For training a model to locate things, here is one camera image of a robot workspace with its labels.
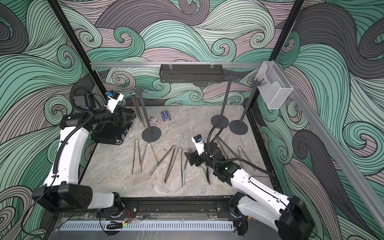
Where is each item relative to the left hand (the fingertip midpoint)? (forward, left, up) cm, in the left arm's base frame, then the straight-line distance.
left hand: (128, 110), depth 71 cm
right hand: (-12, -30, -18) cm, 37 cm away
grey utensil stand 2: (+22, -52, -32) cm, 65 cm away
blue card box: (+26, -11, -34) cm, 44 cm away
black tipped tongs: (-20, -40, -33) cm, 56 cm away
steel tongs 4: (-2, -19, -33) cm, 39 cm away
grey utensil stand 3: (+15, -67, -33) cm, 76 cm away
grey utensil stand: (+8, -3, -33) cm, 34 cm away
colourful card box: (+20, -4, -33) cm, 39 cm away
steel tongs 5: (-6, -58, -33) cm, 67 cm away
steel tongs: (+6, -2, -3) cm, 7 cm away
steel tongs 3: (-5, -6, -35) cm, 36 cm away
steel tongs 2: (+4, +7, -35) cm, 36 cm away
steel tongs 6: (-1, -63, -34) cm, 71 cm away
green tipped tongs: (-4, -30, -34) cm, 46 cm away
